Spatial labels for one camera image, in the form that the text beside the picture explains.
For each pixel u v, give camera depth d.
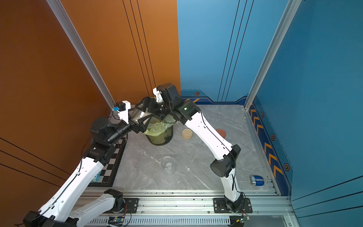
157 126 0.76
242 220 0.69
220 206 0.72
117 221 0.71
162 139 0.92
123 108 0.54
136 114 0.67
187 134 1.02
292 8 0.70
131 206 0.74
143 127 0.59
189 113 0.49
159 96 0.61
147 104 0.58
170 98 0.50
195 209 0.73
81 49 0.85
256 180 0.79
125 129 0.58
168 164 0.87
